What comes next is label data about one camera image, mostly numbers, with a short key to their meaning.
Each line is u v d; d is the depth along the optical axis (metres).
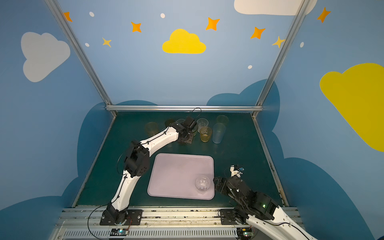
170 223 0.73
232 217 0.75
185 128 0.73
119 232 0.70
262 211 0.49
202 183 0.86
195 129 0.82
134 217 0.75
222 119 1.02
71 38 0.78
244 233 0.71
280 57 0.88
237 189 0.52
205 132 1.05
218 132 1.01
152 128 0.99
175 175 0.88
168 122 1.05
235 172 0.68
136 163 0.56
